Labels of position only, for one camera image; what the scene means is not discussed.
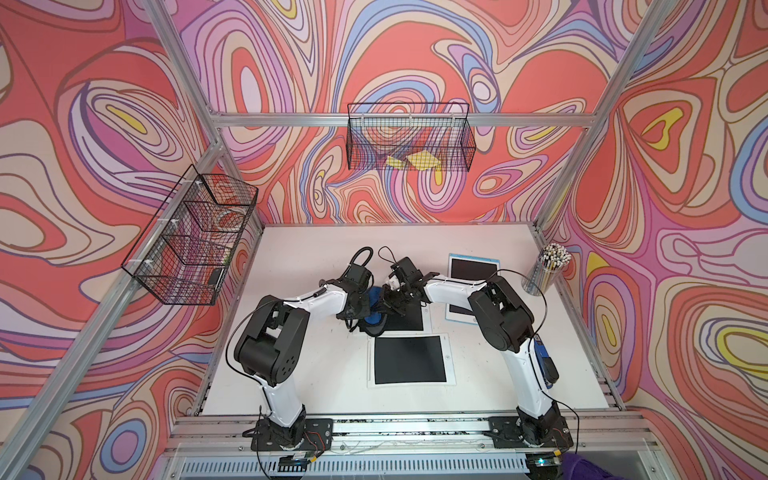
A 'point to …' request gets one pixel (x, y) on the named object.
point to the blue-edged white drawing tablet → (470, 269)
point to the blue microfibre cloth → (374, 323)
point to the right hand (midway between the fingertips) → (375, 317)
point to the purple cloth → (576, 467)
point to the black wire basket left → (187, 237)
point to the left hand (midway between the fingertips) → (364, 313)
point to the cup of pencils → (553, 258)
